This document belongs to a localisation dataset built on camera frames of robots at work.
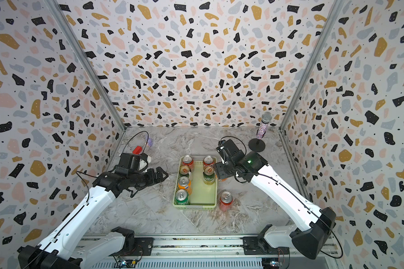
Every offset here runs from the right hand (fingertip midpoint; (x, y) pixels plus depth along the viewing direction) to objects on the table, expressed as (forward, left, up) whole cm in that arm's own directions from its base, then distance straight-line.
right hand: (222, 168), depth 74 cm
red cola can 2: (+11, +7, -11) cm, 17 cm away
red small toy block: (+24, +53, -19) cm, 61 cm away
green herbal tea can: (+5, +19, -11) cm, 23 cm away
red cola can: (+12, +19, -12) cm, 25 cm away
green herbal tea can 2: (+3, +6, -12) cm, 14 cm away
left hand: (-2, +27, -5) cm, 28 cm away
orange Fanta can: (-2, +18, -11) cm, 21 cm away
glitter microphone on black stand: (+32, -24, -21) cm, 46 cm away
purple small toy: (+31, +47, -19) cm, 59 cm away
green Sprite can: (-9, +19, -12) cm, 24 cm away
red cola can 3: (-10, -2, -13) cm, 16 cm away
